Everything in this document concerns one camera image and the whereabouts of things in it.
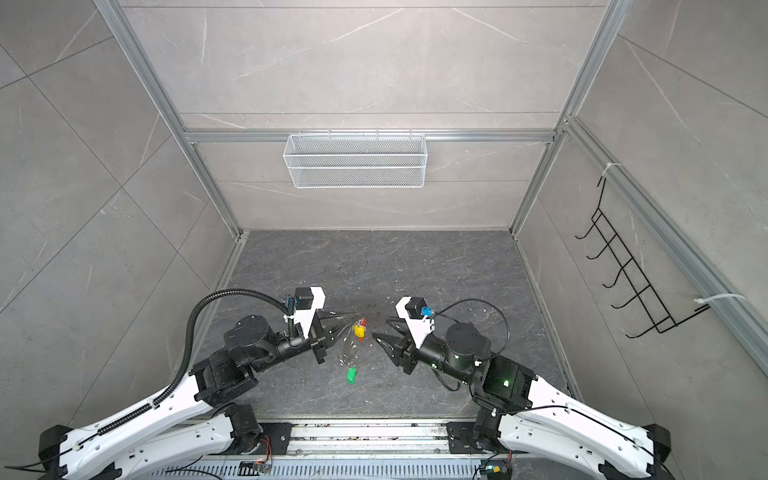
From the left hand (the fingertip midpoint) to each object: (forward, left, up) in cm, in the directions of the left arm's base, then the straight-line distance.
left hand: (354, 311), depth 58 cm
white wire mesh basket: (+61, +2, -5) cm, 61 cm away
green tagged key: (-6, +2, -19) cm, 20 cm away
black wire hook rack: (-3, -62, -1) cm, 62 cm away
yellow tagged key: (-2, -1, -5) cm, 6 cm away
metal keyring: (-6, +1, -7) cm, 10 cm away
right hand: (-1, -5, -4) cm, 7 cm away
